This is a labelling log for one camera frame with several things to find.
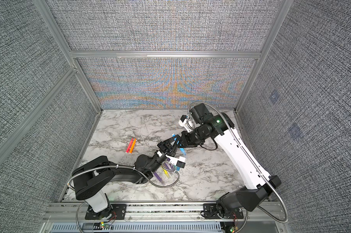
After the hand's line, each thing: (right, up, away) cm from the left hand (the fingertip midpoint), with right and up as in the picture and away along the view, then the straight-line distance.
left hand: (175, 130), depth 67 cm
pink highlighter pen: (-31, -12, +30) cm, 45 cm away
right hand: (+2, -6, -2) cm, 7 cm away
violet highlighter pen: (-3, -15, -3) cm, 16 cm away
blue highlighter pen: (+3, -8, -2) cm, 9 cm away
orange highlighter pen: (-29, -12, +30) cm, 43 cm away
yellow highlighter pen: (-6, -25, +18) cm, 32 cm away
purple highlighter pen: (-9, -29, +16) cm, 35 cm away
